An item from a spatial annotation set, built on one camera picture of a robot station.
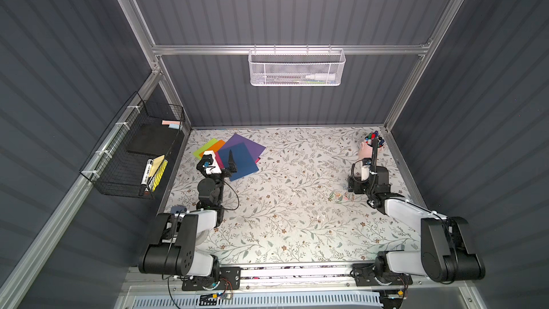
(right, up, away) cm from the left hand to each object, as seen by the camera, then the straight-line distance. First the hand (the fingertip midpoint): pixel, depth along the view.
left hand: (216, 152), depth 81 cm
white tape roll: (-5, -32, -1) cm, 33 cm away
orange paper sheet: (-10, +2, +32) cm, 34 cm away
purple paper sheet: (+11, +1, +31) cm, 33 cm away
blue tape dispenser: (-20, -24, +7) cm, 32 cm away
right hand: (+61, -12, +11) cm, 63 cm away
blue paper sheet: (+8, -7, +22) cm, 24 cm away
